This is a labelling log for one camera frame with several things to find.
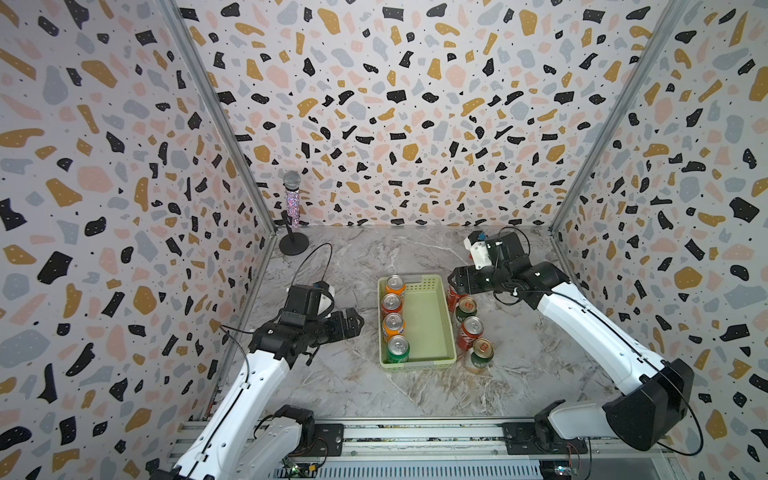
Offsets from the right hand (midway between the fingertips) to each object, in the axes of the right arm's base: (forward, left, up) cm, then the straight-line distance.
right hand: (459, 277), depth 78 cm
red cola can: (+3, 0, -15) cm, 15 cm away
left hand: (-11, +28, -6) cm, 30 cm away
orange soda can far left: (+6, +18, -12) cm, 22 cm away
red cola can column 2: (-8, -4, -12) cm, 15 cm away
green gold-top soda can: (-15, -6, -12) cm, 20 cm away
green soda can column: (-1, -4, -14) cm, 14 cm away
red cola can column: (-1, +18, -12) cm, 22 cm away
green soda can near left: (-15, +16, -12) cm, 25 cm away
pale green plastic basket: (-2, +7, -22) cm, 24 cm away
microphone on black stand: (+31, +58, -21) cm, 69 cm away
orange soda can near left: (-8, +17, -11) cm, 22 cm away
